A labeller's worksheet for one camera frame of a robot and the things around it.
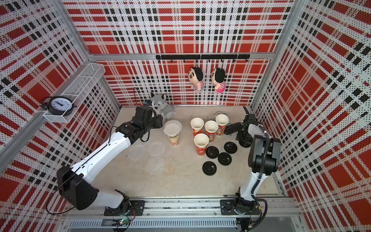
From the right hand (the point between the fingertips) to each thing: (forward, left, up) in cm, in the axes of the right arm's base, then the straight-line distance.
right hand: (247, 140), depth 95 cm
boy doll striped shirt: (+30, +35, +30) cm, 55 cm away
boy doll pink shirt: (+33, +19, +26) cm, 46 cm away
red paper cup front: (-5, +32, +8) cm, 33 cm away
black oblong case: (+12, +7, -3) cm, 14 cm away
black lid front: (-18, +27, -3) cm, 32 cm away
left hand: (+2, +55, +21) cm, 59 cm away
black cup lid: (-7, +5, +7) cm, 12 cm away
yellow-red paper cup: (-2, +49, +4) cm, 49 cm away
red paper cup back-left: (+8, +34, +8) cm, 36 cm away
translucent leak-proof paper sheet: (+3, +49, +11) cm, 51 cm away
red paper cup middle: (+5, +25, +8) cm, 27 cm away
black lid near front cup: (-7, +24, -3) cm, 25 cm away
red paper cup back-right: (+11, +17, +9) cm, 22 cm away
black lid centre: (-11, +16, -5) cm, 20 cm away
